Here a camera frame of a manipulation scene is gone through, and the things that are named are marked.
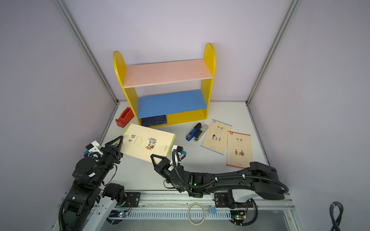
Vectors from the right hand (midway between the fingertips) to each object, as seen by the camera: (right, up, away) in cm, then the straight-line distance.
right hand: (149, 161), depth 63 cm
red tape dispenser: (-29, +20, +40) cm, 53 cm away
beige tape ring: (+19, -27, +9) cm, 34 cm away
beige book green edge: (-4, +8, +3) cm, 10 cm away
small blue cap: (+29, -22, -1) cm, 36 cm away
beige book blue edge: (+37, +5, +36) cm, 52 cm away
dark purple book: (-8, +16, +40) cm, 44 cm away
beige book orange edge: (+52, -3, +31) cm, 61 cm away
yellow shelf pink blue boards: (+2, +39, +49) cm, 63 cm away
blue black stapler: (+22, +9, +33) cm, 41 cm away
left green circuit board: (-19, -30, +8) cm, 36 cm away
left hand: (-12, +10, +1) cm, 16 cm away
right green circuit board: (+43, -30, +8) cm, 53 cm away
